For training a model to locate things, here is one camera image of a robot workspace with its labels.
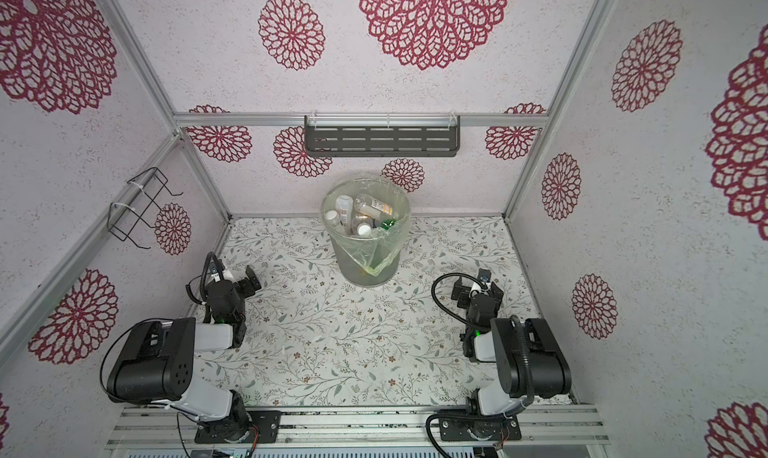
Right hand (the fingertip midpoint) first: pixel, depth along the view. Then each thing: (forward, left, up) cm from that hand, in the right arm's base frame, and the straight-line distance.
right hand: (479, 277), depth 90 cm
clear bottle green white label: (+7, +44, +17) cm, 47 cm away
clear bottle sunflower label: (+5, +35, +16) cm, 39 cm away
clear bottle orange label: (+13, +32, +16) cm, 38 cm away
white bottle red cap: (+14, +41, +15) cm, 46 cm away
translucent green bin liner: (-2, +31, +13) cm, 34 cm away
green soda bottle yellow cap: (+7, +28, +15) cm, 33 cm away
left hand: (-2, +75, +1) cm, 75 cm away
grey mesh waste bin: (+6, +41, -8) cm, 42 cm away
